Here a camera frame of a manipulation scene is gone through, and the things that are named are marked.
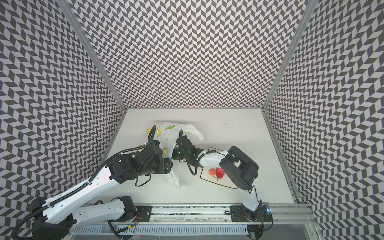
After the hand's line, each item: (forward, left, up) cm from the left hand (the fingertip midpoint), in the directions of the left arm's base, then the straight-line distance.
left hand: (165, 166), depth 71 cm
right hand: (+8, +5, -8) cm, 12 cm away
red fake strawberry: (+2, -27, -13) cm, 30 cm away
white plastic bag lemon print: (+16, +1, +4) cm, 17 cm away
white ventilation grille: (-24, +2, -17) cm, 29 cm away
